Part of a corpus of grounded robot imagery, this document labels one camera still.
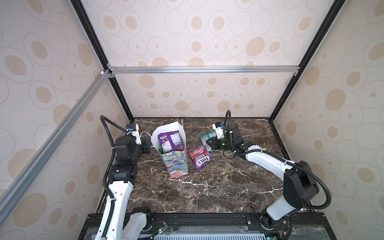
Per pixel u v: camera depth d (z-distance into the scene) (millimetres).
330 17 710
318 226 731
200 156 944
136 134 625
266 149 989
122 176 486
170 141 839
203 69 877
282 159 499
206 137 1044
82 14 686
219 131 775
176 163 787
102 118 482
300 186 444
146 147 646
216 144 748
